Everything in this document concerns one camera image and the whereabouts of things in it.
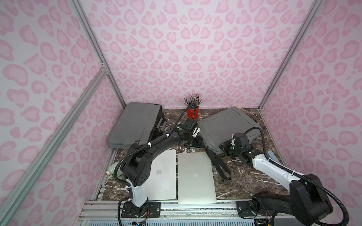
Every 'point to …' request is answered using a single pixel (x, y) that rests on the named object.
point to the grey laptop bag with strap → (216, 133)
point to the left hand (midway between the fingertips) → (203, 146)
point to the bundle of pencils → (193, 102)
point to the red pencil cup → (193, 113)
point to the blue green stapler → (271, 156)
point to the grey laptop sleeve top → (135, 125)
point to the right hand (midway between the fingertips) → (219, 145)
